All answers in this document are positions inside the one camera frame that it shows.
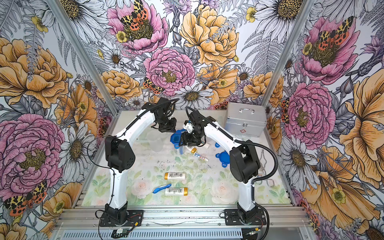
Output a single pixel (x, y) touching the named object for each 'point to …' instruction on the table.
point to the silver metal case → (245, 119)
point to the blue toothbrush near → (156, 189)
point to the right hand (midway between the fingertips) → (184, 147)
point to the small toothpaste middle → (197, 155)
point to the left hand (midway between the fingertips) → (174, 133)
